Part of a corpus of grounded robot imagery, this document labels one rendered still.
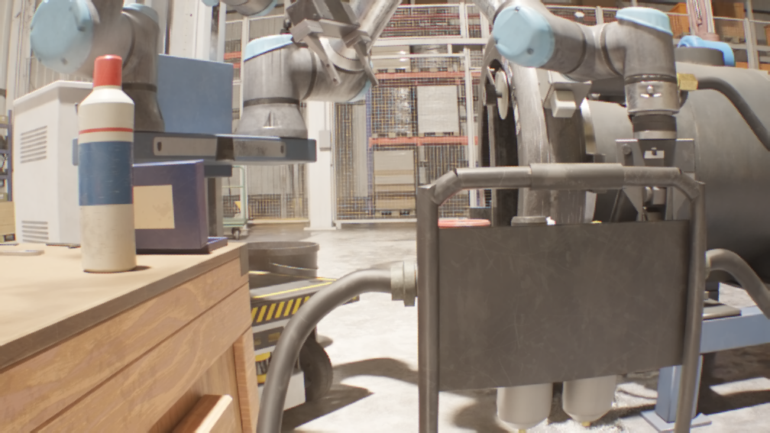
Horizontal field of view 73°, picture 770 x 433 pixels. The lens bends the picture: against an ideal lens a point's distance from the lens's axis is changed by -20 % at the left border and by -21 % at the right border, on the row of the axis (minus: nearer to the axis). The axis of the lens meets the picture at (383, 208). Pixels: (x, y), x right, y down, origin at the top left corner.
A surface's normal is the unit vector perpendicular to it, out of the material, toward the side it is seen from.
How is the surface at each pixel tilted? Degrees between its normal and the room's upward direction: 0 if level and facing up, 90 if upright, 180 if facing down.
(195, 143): 90
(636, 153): 90
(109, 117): 90
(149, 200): 97
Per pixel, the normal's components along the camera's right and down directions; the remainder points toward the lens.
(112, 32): 0.98, 0.15
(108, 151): 0.54, 0.01
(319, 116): -0.11, 0.04
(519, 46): -0.79, 0.11
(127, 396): 1.00, -0.03
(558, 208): -0.01, 0.29
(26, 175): -0.56, 0.04
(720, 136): 0.00, -0.18
